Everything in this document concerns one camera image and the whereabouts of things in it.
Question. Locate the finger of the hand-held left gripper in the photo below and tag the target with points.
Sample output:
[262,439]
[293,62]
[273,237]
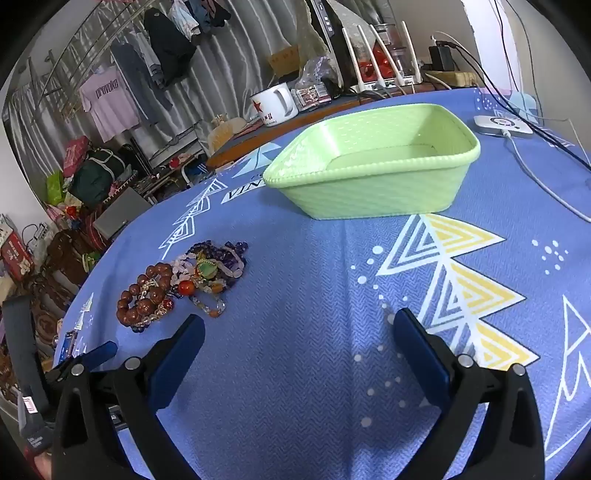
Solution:
[99,353]

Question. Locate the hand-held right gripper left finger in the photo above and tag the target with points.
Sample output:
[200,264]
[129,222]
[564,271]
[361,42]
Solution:
[178,364]

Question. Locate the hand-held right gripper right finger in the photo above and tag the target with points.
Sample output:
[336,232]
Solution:
[418,355]

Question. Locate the green plastic basket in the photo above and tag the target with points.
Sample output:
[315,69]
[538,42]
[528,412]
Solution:
[369,194]

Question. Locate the red carton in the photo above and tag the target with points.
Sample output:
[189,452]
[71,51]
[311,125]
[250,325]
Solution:
[16,258]

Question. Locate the grey flat box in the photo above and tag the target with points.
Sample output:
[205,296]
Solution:
[120,214]

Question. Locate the blue printed tablecloth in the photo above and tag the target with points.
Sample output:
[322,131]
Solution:
[300,277]

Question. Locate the green plastic bag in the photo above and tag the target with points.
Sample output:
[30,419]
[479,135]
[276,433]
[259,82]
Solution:
[55,187]

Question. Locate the dark green duffel bag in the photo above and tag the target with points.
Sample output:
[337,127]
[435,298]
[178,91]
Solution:
[99,175]

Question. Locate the wooden desk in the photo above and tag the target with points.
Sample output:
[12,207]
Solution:
[235,147]

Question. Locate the yellow-white packet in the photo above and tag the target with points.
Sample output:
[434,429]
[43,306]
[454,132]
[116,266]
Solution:
[226,131]

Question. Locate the white flat device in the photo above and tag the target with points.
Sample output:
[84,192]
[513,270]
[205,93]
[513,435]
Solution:
[502,124]

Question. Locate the pink t-shirt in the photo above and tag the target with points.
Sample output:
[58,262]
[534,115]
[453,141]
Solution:
[108,106]

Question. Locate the white enamel mug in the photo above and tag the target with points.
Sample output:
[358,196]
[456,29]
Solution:
[272,108]

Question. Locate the white router with antennas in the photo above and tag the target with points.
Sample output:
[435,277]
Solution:
[383,83]

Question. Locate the red printed packet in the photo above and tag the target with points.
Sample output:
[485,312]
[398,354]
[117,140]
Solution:
[314,96]

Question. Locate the beige power strip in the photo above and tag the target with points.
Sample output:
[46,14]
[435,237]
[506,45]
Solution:
[457,78]

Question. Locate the blue-grey garment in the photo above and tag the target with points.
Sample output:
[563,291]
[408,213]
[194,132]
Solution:
[134,74]

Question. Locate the metal clothes rack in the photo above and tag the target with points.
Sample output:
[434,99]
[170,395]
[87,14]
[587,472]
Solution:
[64,55]

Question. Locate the red plastic bag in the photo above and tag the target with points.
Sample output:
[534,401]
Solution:
[374,64]

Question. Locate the clear plastic bag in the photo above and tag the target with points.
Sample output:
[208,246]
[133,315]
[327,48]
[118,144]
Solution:
[318,71]

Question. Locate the black charger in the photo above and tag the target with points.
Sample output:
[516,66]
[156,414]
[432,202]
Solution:
[443,55]

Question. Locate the dark jacket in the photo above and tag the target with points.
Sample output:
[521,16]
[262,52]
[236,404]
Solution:
[168,46]

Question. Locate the glass jar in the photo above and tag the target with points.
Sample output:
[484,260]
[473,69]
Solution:
[392,37]

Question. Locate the black monitor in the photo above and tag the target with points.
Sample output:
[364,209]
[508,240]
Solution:
[334,46]

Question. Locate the cardboard box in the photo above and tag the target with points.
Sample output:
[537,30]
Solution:
[286,57]

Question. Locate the beige lace cover cloth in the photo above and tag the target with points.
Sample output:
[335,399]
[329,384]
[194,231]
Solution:
[307,37]

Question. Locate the bundle of hanging clothes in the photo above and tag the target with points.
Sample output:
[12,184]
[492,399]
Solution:
[198,16]

